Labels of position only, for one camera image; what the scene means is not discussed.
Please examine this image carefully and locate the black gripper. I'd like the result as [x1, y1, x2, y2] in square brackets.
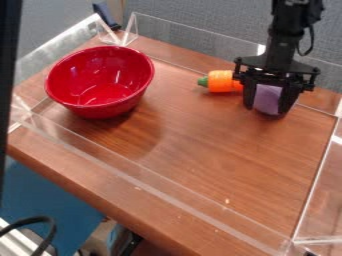
[233, 29, 321, 115]

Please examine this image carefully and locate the purple ball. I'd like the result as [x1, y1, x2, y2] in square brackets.
[254, 84, 282, 115]

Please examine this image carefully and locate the red plastic bowl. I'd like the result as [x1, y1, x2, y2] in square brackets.
[44, 46, 155, 119]

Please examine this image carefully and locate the orange toy carrot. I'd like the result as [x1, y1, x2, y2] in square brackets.
[198, 70, 243, 93]

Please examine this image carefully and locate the clear acrylic tray wall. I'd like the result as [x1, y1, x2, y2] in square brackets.
[8, 13, 342, 256]

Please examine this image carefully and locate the dark blue clamp handle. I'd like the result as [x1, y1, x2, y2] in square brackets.
[93, 0, 122, 31]

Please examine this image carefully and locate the dark vertical post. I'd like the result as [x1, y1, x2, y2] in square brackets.
[0, 0, 23, 205]

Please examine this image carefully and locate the black cable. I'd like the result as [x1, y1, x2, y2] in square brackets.
[0, 215, 59, 256]

